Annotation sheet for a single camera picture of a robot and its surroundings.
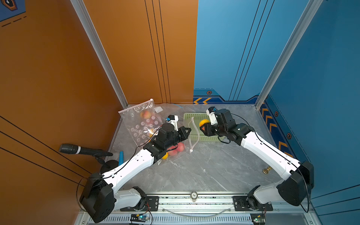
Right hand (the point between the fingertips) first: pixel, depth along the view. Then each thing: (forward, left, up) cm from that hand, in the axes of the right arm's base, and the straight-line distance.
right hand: (204, 126), depth 79 cm
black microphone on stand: (-17, +55, 0) cm, 57 cm away
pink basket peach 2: (-6, +14, -12) cm, 19 cm away
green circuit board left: (-40, +34, -23) cm, 58 cm away
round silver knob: (-32, +7, -16) cm, 36 cm away
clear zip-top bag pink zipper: (+12, +40, -9) cm, 42 cm away
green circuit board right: (-40, -27, -24) cm, 54 cm away
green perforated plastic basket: (+4, +7, +1) cm, 8 cm away
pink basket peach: (-8, +19, -16) cm, 26 cm away
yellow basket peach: (0, +1, +5) cm, 6 cm away
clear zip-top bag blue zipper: (+34, +27, -21) cm, 48 cm away
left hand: (-3, +7, +3) cm, 8 cm away
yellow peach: (+20, +41, -12) cm, 47 cm away
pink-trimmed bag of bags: (-8, +9, -8) cm, 15 cm away
